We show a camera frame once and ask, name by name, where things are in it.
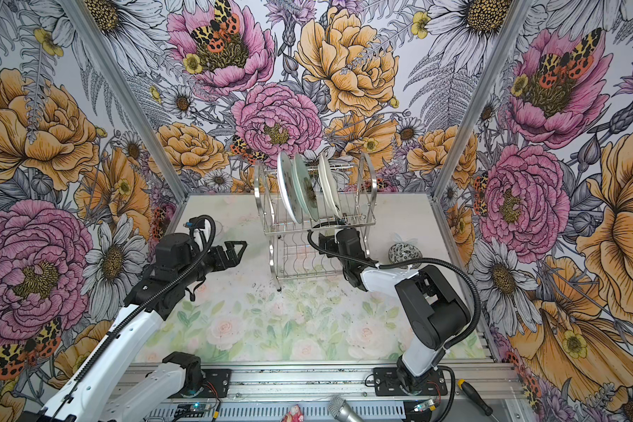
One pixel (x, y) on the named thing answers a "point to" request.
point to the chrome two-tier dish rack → (291, 256)
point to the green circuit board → (190, 411)
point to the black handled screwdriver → (475, 396)
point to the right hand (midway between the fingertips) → (333, 239)
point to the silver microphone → (342, 411)
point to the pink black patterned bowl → (403, 251)
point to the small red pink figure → (294, 415)
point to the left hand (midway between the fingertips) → (234, 254)
